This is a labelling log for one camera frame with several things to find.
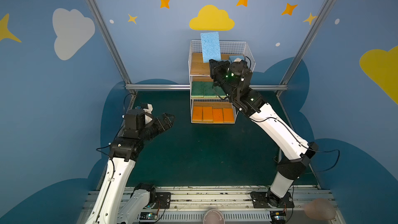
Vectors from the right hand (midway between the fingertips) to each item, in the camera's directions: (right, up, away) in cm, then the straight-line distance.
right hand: (210, 56), depth 61 cm
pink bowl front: (+2, -71, +10) cm, 72 cm away
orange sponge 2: (+1, -25, +44) cm, 51 cm away
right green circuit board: (+32, -72, +11) cm, 80 cm away
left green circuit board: (-29, -71, +10) cm, 77 cm away
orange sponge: (-6, -25, +44) cm, 51 cm away
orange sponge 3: (+8, -26, +43) cm, 51 cm away
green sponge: (-6, -10, +25) cm, 28 cm away
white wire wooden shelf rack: (+1, -19, +51) cm, 55 cm away
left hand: (-19, -26, +9) cm, 33 cm away
